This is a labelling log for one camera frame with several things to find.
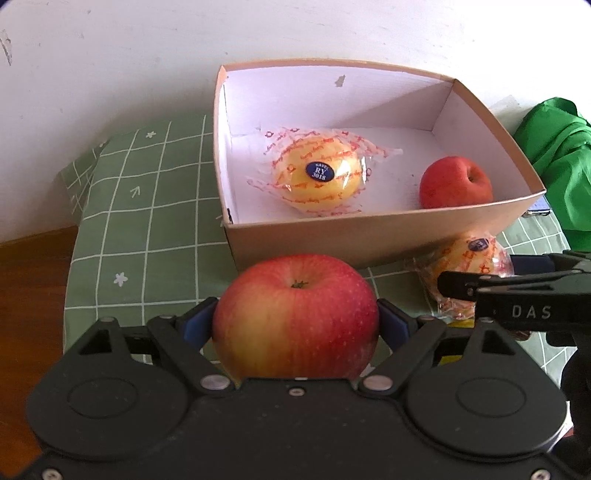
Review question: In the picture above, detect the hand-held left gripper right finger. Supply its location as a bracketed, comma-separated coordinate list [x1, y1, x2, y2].
[358, 298, 532, 398]

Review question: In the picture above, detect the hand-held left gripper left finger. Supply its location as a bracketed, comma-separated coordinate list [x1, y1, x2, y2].
[65, 296, 236, 398]

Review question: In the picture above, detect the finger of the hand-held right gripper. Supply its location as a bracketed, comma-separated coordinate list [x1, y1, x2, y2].
[510, 250, 591, 278]
[436, 270, 591, 301]

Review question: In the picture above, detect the plastic-wrapped orange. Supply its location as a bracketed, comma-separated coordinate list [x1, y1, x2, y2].
[413, 233, 514, 321]
[247, 126, 402, 217]

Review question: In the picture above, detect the large red yellow apple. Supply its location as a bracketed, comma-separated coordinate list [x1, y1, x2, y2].
[212, 254, 380, 386]

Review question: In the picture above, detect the brown cardboard box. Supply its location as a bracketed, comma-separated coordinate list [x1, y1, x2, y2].
[213, 59, 548, 273]

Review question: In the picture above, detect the blue flat object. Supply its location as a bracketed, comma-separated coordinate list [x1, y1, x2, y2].
[524, 194, 551, 217]

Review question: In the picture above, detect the small red apple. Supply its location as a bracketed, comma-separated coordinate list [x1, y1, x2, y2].
[419, 156, 494, 210]

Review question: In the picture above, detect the bright green fabric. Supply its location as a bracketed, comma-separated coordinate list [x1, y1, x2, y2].
[512, 98, 591, 252]

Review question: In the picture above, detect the green checkered cloth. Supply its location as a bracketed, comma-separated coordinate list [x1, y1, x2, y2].
[58, 114, 573, 374]

